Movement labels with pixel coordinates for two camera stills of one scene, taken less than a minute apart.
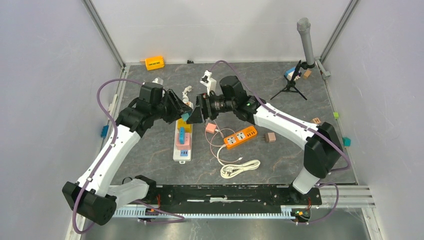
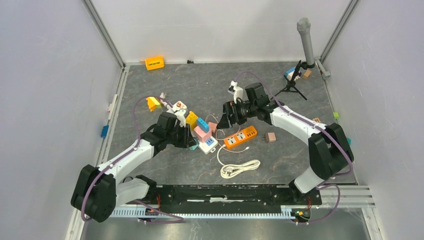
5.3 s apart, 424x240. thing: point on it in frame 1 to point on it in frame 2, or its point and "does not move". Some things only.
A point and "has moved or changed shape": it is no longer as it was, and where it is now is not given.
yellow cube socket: x=180 y=123 has moved or changed shape
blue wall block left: x=104 y=131 does not move
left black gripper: x=178 y=107 to x=187 y=140
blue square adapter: x=182 y=135 has moved or changed shape
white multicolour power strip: x=176 y=153 to x=208 y=145
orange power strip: x=240 y=136 does not move
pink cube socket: x=187 y=146 has moved or changed shape
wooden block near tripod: x=307 y=74 does not move
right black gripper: x=204 y=100 to x=229 y=108
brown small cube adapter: x=270 y=137 does not move
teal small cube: x=185 y=116 to x=194 y=147
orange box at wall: x=154 y=63 does not move
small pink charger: x=210 y=128 does not move
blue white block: x=289 y=73 does not move
